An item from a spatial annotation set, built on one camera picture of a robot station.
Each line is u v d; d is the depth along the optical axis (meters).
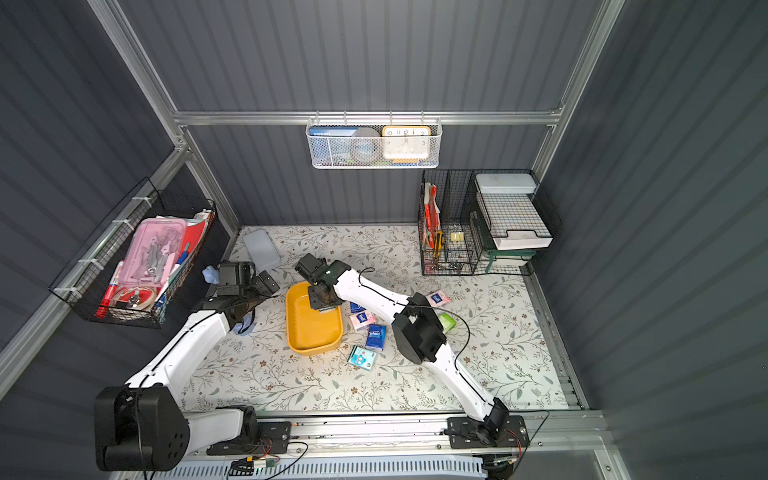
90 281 0.62
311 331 0.91
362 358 0.84
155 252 0.72
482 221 1.08
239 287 0.65
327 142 0.84
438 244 1.12
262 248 1.13
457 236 1.16
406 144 0.88
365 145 0.87
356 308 0.95
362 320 0.91
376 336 0.89
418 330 0.58
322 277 0.68
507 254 0.98
